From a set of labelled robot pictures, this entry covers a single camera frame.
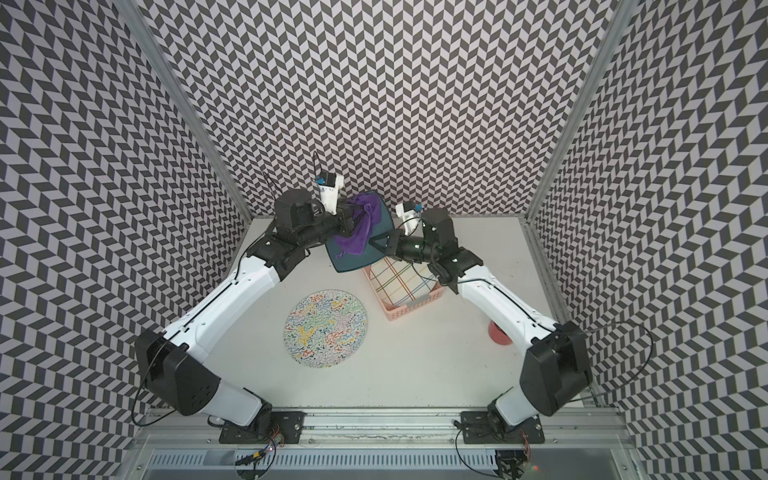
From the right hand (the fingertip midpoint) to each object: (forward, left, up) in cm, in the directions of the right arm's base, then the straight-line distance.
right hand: (370, 247), depth 72 cm
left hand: (+8, +2, +5) cm, 9 cm away
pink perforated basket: (-7, -6, -20) cm, 22 cm away
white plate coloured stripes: (+7, -7, -28) cm, 30 cm away
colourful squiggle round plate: (-8, +16, -30) cm, 35 cm away
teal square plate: (-3, +6, -3) cm, 7 cm away
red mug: (-12, -35, -26) cm, 45 cm away
